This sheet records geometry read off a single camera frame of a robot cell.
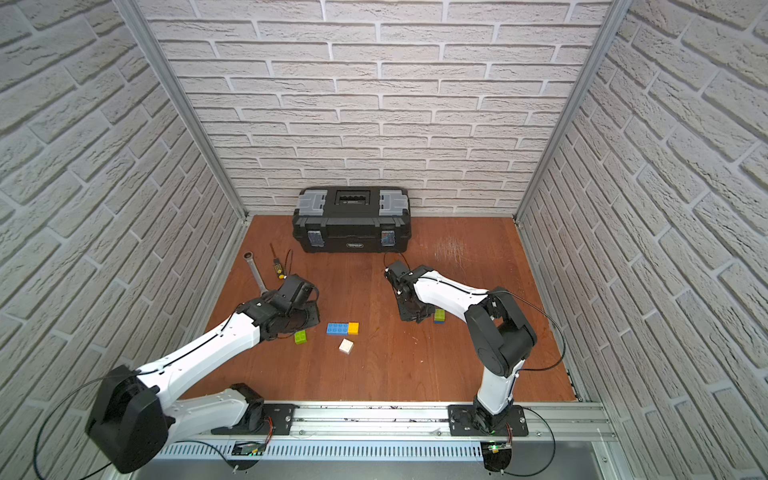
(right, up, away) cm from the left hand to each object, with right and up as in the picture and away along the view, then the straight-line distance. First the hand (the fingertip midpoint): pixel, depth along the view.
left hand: (321, 310), depth 84 cm
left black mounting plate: (-9, -27, -9) cm, 30 cm away
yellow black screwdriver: (-19, +11, +17) cm, 28 cm away
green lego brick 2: (+34, -2, +1) cm, 34 cm away
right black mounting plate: (+38, -26, -10) cm, 47 cm away
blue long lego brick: (+4, -7, +4) cm, 8 cm away
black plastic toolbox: (+8, +27, +12) cm, 31 cm away
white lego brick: (+7, -11, +1) cm, 13 cm away
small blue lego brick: (+35, -5, +6) cm, 36 cm away
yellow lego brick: (+9, -7, +5) cm, 12 cm away
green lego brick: (-6, -8, +1) cm, 11 cm away
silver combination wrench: (-33, +15, +23) cm, 42 cm away
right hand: (+29, -2, +7) cm, 30 cm away
